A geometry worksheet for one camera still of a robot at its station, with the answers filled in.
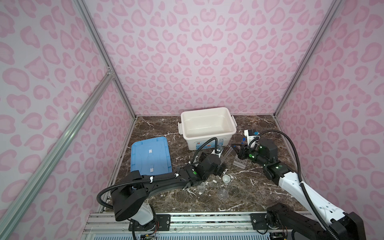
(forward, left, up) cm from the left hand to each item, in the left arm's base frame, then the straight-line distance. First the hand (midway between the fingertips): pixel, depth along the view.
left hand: (218, 156), depth 80 cm
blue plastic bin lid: (+8, +41, -14) cm, 44 cm away
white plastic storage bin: (+32, +11, -13) cm, 36 cm away
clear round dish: (-15, -2, -15) cm, 21 cm away
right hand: (+3, -7, +7) cm, 10 cm away
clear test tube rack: (0, -7, -1) cm, 7 cm away
